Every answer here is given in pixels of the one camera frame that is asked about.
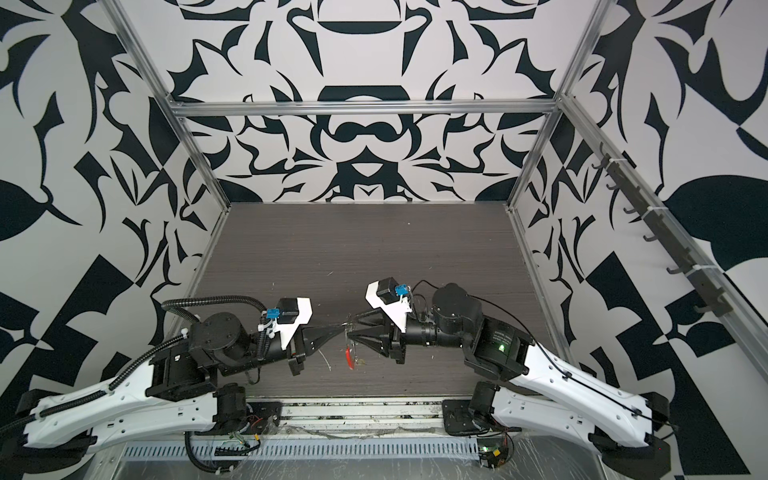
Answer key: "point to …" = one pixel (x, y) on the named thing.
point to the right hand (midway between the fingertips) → (355, 328)
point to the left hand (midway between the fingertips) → (342, 321)
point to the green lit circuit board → (493, 451)
